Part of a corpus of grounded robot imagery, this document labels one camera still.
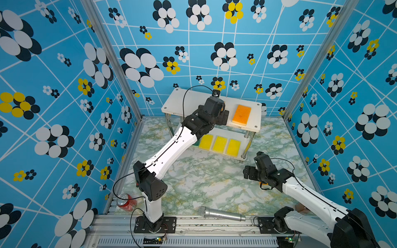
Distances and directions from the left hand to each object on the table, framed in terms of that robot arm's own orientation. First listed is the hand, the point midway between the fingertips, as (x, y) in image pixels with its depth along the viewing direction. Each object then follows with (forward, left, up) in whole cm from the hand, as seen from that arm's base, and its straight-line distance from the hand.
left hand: (217, 110), depth 74 cm
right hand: (-19, -20, -30) cm, 40 cm away
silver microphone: (-38, +3, -33) cm, 51 cm away
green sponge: (-1, +11, -28) cm, 30 cm away
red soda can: (-35, +44, -32) cm, 65 cm away
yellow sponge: (+1, +5, -28) cm, 29 cm away
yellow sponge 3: (-3, -12, -29) cm, 31 cm away
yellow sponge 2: (-1, -4, -29) cm, 29 cm away
